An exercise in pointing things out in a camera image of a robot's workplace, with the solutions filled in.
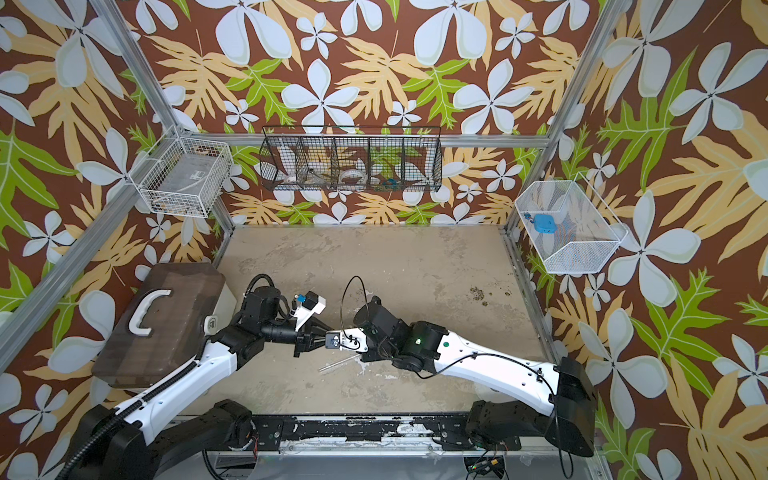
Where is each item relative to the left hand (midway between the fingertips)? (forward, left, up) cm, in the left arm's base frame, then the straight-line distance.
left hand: (338, 333), depth 74 cm
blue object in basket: (+31, -59, +8) cm, 67 cm away
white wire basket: (+41, +47, +17) cm, 65 cm away
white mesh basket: (+28, -64, +9) cm, 71 cm away
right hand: (+2, -4, +1) cm, 5 cm away
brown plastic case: (+4, +49, -5) cm, 50 cm away
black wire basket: (+55, -1, +14) cm, 57 cm away
